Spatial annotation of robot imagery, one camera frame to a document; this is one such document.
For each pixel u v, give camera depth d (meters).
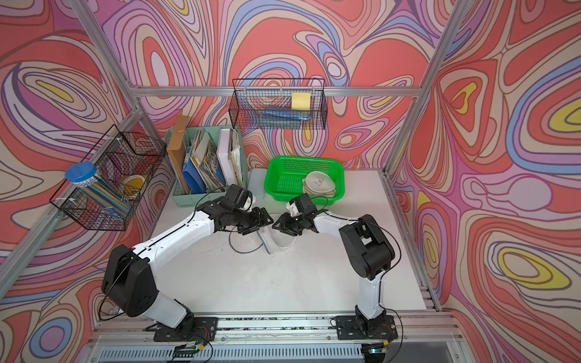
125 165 0.78
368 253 0.51
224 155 0.91
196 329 0.72
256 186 1.05
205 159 0.95
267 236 0.86
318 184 1.10
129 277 0.42
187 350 0.72
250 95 0.88
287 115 0.88
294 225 0.84
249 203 0.70
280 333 0.73
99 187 0.61
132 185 0.70
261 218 0.74
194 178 0.94
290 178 1.17
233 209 0.65
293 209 0.90
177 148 0.84
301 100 0.88
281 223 0.86
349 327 0.72
